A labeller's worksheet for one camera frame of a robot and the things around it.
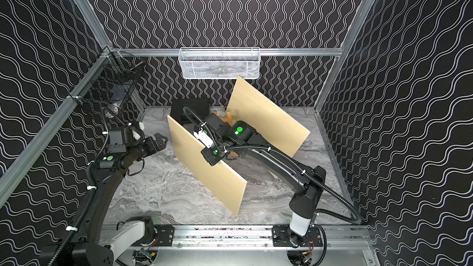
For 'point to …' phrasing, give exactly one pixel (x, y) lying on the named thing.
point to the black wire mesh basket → (111, 79)
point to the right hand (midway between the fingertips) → (208, 154)
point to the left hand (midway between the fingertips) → (157, 139)
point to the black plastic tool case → (201, 106)
